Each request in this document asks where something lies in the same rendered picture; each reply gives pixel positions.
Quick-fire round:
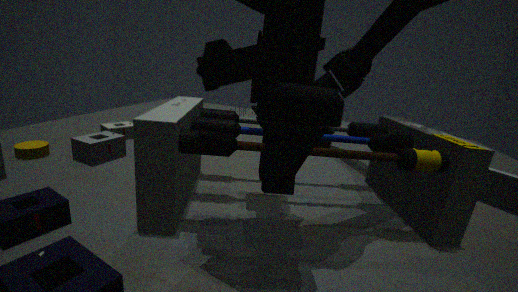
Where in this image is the yellow flat disc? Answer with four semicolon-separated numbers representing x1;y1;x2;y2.
14;140;50;160

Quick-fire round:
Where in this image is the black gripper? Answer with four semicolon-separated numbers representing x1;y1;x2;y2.
250;21;344;191

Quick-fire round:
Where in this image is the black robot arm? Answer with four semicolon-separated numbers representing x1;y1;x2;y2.
197;0;449;98

